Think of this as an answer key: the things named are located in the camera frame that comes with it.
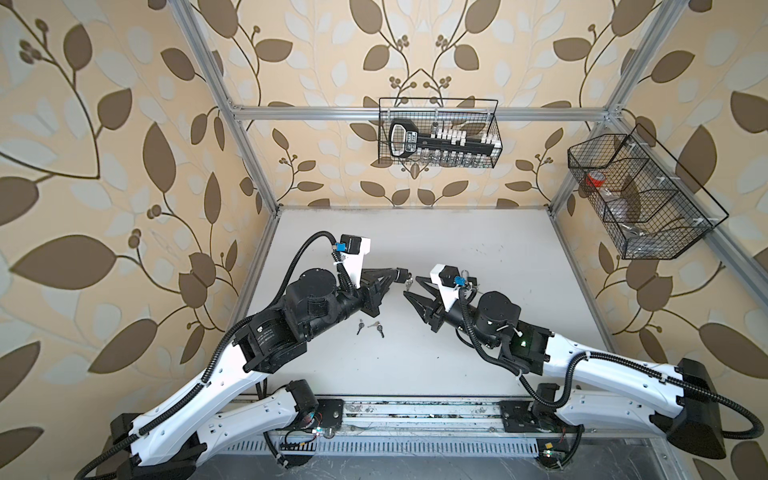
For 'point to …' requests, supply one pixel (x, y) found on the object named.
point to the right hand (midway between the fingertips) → (413, 288)
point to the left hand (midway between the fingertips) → (399, 274)
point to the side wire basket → (649, 206)
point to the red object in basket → (595, 178)
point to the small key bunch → (360, 325)
